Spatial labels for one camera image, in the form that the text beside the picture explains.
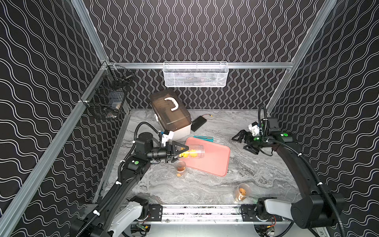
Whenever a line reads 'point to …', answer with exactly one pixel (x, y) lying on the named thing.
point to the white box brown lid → (172, 116)
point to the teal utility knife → (208, 138)
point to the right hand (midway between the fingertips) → (238, 141)
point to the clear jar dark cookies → (180, 169)
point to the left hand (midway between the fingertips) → (186, 150)
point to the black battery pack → (198, 123)
